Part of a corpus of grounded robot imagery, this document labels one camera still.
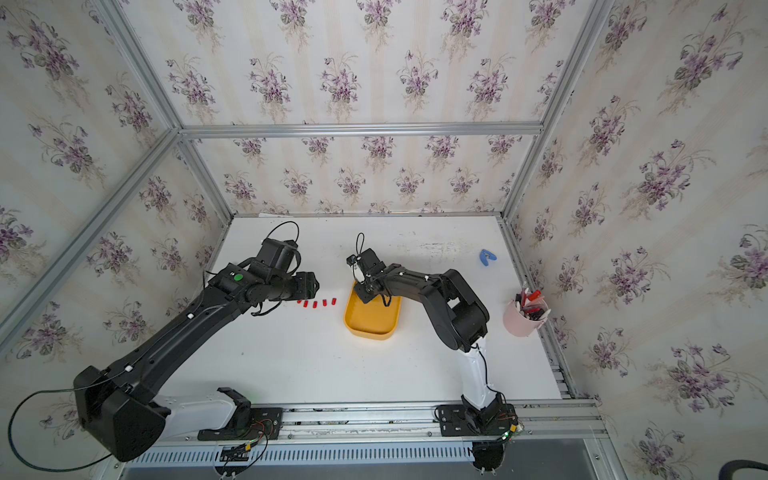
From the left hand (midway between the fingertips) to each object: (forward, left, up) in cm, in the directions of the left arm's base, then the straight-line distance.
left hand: (313, 287), depth 78 cm
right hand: (+11, -13, -18) cm, 25 cm away
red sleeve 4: (+6, -2, -18) cm, 19 cm away
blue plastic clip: (+24, -56, -16) cm, 63 cm away
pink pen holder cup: (-6, -56, -9) cm, 57 cm away
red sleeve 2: (+5, +3, -19) cm, 20 cm away
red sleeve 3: (+6, 0, -18) cm, 19 cm away
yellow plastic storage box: (-2, -15, -16) cm, 22 cm away
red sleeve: (+5, +6, -18) cm, 20 cm away
